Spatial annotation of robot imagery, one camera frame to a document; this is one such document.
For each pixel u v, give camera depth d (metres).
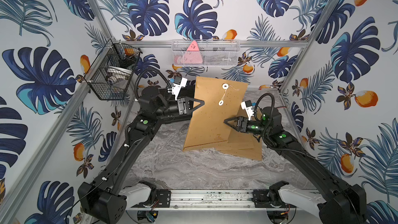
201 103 0.59
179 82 0.57
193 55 0.91
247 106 0.68
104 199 0.37
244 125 0.64
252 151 0.92
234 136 0.78
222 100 0.62
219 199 0.75
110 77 0.83
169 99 0.56
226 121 0.69
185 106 0.56
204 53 0.93
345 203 0.38
